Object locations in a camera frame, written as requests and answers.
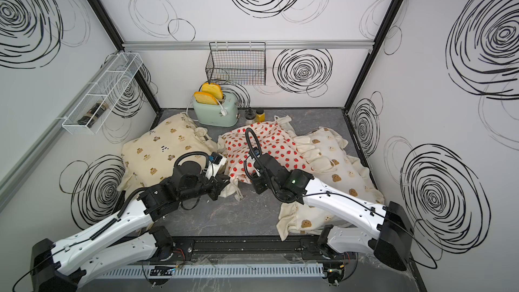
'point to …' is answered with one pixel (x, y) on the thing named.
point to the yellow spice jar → (260, 115)
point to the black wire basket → (236, 63)
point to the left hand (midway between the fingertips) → (231, 179)
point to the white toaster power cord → (223, 111)
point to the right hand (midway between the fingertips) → (254, 175)
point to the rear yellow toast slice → (213, 89)
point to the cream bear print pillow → (327, 155)
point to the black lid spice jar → (250, 115)
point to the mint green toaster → (210, 114)
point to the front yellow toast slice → (205, 98)
